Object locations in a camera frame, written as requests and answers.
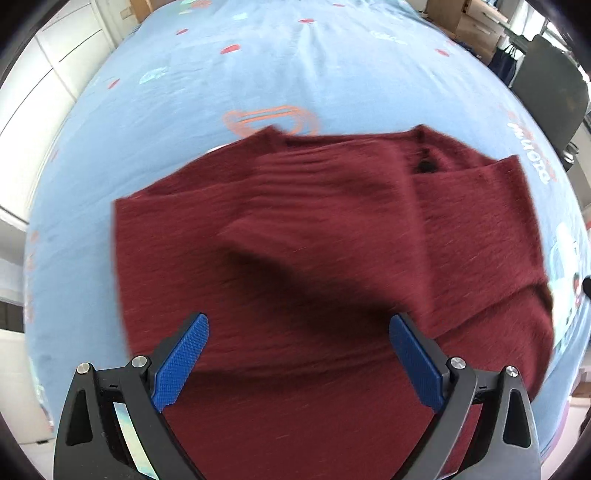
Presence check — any wooden drawer cabinet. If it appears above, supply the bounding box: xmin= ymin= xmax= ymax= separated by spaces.
xmin=426 ymin=0 xmax=508 ymax=65

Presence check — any dark red knit sweater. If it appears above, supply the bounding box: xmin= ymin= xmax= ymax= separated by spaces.
xmin=114 ymin=126 xmax=553 ymax=479

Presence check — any black office chair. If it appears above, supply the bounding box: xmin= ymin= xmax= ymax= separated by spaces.
xmin=511 ymin=35 xmax=590 ymax=171

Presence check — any blue cartoon bed sheet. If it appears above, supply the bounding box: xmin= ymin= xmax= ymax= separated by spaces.
xmin=25 ymin=1 xmax=590 ymax=453

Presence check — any white wardrobe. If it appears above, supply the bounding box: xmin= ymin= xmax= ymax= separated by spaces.
xmin=1 ymin=0 xmax=138 ymax=221

